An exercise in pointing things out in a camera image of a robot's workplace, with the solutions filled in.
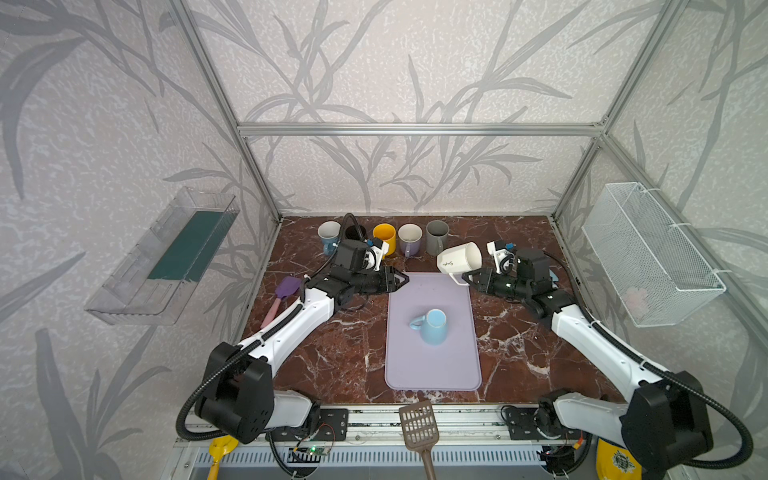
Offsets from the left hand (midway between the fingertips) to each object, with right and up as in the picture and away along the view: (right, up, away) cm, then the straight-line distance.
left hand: (408, 272), depth 79 cm
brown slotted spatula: (+3, -38, -8) cm, 39 cm away
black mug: (-20, +12, +33) cm, 41 cm away
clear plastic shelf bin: (-56, 0, -15) cm, 58 cm away
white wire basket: (+51, +2, -18) cm, 54 cm away
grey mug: (+10, +10, +23) cm, 27 cm away
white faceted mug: (+13, +4, +1) cm, 14 cm away
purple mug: (+1, +11, +32) cm, 33 cm away
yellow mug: (-8, +12, +28) cm, 31 cm away
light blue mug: (+7, -15, +2) cm, 17 cm away
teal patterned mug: (-29, +12, +29) cm, 43 cm away
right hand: (+15, +1, +1) cm, 16 cm away
